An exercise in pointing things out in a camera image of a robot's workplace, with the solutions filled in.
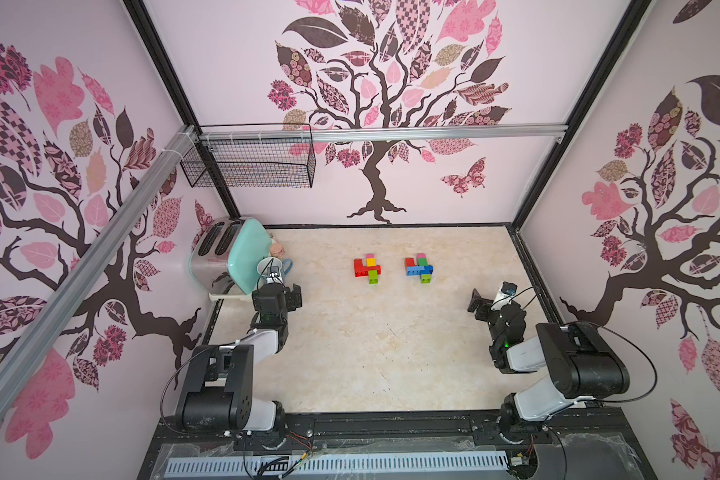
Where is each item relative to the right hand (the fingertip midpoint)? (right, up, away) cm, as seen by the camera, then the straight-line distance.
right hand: (490, 290), depth 92 cm
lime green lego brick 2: (-18, +3, +11) cm, 21 cm away
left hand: (-67, 0, +1) cm, 67 cm away
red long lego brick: (-39, +5, +12) cm, 41 cm away
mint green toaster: (-82, +12, -2) cm, 83 cm away
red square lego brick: (-23, +8, +15) cm, 29 cm away
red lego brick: (-42, +7, +12) cm, 44 cm away
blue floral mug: (-74, +8, +10) cm, 76 cm away
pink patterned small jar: (-70, +13, +8) cm, 71 cm away
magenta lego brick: (-38, +11, +19) cm, 43 cm away
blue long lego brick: (-20, +6, +12) cm, 24 cm away
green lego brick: (-19, +8, +15) cm, 25 cm away
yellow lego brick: (-37, +8, +15) cm, 41 cm away
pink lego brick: (-18, +11, +19) cm, 28 cm away
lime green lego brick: (-37, +3, +12) cm, 39 cm away
